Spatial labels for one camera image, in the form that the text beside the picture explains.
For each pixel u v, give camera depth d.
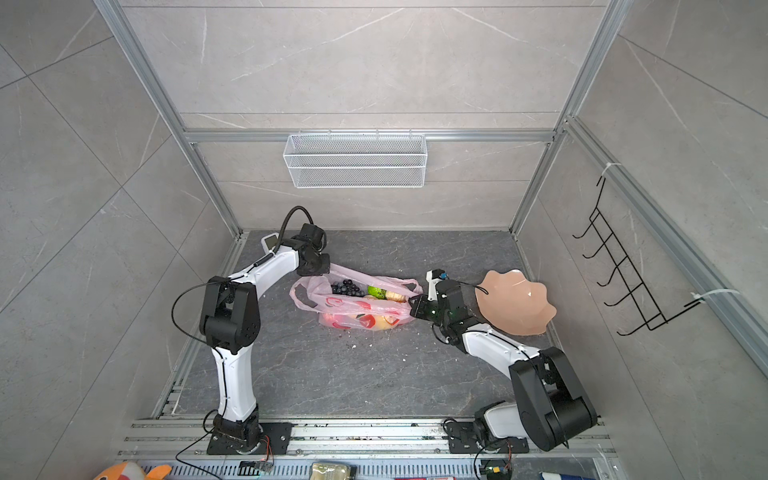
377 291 0.95
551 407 0.43
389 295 0.95
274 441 0.73
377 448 0.73
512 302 1.00
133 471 0.64
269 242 1.11
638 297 0.64
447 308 0.68
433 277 0.81
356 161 1.00
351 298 0.88
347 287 0.97
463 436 0.73
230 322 0.54
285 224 0.76
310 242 0.80
